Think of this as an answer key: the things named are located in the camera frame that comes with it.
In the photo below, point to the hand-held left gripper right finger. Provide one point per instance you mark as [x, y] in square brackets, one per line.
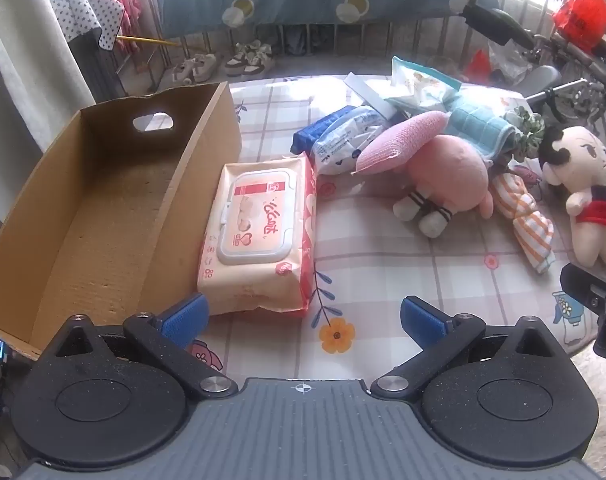
[425, 320]

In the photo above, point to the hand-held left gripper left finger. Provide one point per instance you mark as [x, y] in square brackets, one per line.
[185, 317]

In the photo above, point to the brown cardboard box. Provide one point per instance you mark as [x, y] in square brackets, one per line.
[108, 210]

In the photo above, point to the white teal cotton swab bag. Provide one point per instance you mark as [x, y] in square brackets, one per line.
[423, 85]

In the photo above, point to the orange striped cloth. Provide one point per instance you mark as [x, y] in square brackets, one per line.
[528, 220]

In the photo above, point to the pink wet wipes pack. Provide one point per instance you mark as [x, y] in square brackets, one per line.
[258, 240]

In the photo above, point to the black-haired plush doll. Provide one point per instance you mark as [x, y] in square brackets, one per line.
[583, 175]

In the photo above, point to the pink plush toy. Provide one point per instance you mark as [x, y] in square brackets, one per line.
[448, 175]

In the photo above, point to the green scrunchie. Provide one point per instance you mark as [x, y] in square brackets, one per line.
[525, 127]

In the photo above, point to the pink textured sponge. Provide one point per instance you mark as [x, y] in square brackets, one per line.
[398, 142]

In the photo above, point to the teal towel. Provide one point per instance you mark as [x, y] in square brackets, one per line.
[478, 125]

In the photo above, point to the white blue printed pack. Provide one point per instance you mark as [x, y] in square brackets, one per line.
[343, 145]

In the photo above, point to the grey padded seat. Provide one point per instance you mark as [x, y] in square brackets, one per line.
[545, 77]

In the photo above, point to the dark blue ribbed pack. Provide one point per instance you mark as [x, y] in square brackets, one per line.
[308, 135]

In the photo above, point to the white blue-edged paper box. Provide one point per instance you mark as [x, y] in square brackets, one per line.
[370, 95]

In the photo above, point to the clear plastic bag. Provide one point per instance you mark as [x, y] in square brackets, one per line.
[508, 62]

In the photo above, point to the small red plastic bag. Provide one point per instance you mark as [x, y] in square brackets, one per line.
[478, 65]

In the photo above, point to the beige sneaker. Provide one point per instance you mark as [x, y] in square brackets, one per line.
[183, 72]
[205, 65]

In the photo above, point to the dark hanging cloth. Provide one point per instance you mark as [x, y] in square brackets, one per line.
[93, 70]

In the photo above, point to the large red plastic bag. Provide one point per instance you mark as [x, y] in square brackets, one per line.
[583, 12]

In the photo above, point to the yellow stick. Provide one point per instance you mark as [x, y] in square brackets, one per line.
[148, 41]

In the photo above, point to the black padded seat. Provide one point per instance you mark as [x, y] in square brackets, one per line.
[493, 20]

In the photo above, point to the grey curtain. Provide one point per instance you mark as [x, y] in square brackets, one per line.
[23, 85]

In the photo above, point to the metal balcony railing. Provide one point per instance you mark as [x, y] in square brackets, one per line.
[335, 40]

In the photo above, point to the white polka dot cloth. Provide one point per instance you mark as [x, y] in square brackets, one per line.
[83, 10]

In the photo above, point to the metal equipment frame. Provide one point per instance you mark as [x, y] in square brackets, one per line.
[563, 89]

